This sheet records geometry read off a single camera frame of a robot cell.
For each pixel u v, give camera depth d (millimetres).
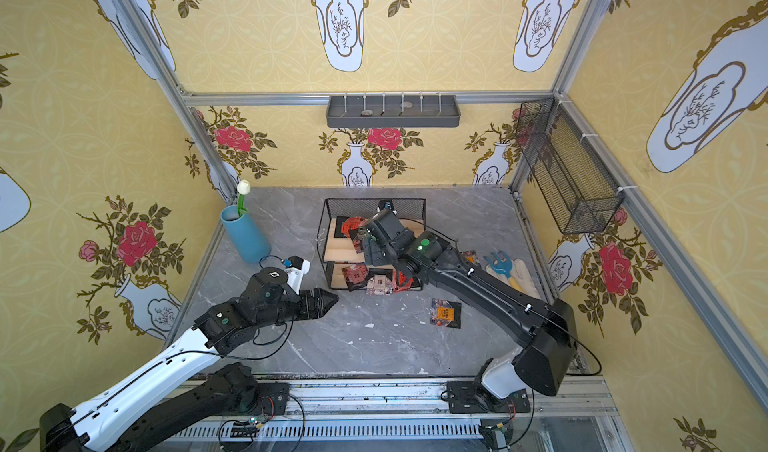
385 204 662
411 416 721
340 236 862
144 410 453
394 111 926
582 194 742
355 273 949
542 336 399
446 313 878
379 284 924
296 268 686
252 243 931
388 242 549
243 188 812
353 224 894
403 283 926
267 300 578
